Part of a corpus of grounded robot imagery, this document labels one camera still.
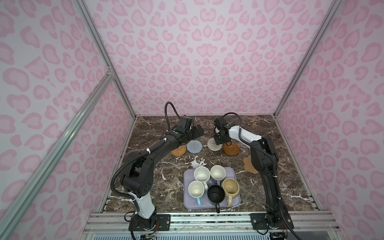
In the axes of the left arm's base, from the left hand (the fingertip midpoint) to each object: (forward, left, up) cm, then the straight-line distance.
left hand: (200, 129), depth 90 cm
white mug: (-21, -1, -14) cm, 26 cm away
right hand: (+3, -14, -15) cm, 21 cm away
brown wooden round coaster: (-4, -21, -17) cm, 28 cm away
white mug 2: (-21, -10, -13) cm, 27 cm away
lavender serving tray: (-37, +6, -13) cm, 40 cm away
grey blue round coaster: (-2, +4, -16) cm, 17 cm away
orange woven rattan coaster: (-5, +14, -16) cm, 22 cm away
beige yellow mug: (-30, -17, -15) cm, 37 cm away
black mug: (-32, -8, -14) cm, 36 cm away
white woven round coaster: (-2, -8, -16) cm, 18 cm away
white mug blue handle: (-30, +3, -15) cm, 34 cm away
